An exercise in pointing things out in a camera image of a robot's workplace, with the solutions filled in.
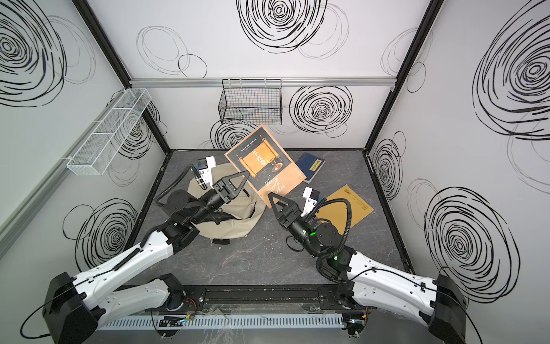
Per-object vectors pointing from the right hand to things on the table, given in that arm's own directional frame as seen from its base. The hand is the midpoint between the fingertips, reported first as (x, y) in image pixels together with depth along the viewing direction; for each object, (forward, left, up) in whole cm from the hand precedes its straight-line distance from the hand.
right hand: (267, 205), depth 59 cm
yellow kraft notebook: (-1, -19, -1) cm, 19 cm away
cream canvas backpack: (+7, +14, -24) cm, 29 cm away
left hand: (+6, +5, +5) cm, 10 cm away
